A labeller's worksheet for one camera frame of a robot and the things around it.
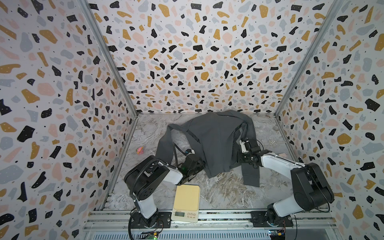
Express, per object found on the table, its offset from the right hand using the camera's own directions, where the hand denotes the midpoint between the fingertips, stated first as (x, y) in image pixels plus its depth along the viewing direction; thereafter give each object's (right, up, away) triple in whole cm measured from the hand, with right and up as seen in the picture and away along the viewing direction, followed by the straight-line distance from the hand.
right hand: (237, 153), depth 93 cm
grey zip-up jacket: (-13, +11, 0) cm, 17 cm away
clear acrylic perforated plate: (+28, +5, +12) cm, 31 cm away
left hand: (-19, -4, -2) cm, 19 cm away
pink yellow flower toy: (-61, +1, +1) cm, 61 cm away
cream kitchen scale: (-30, -23, -17) cm, 41 cm away
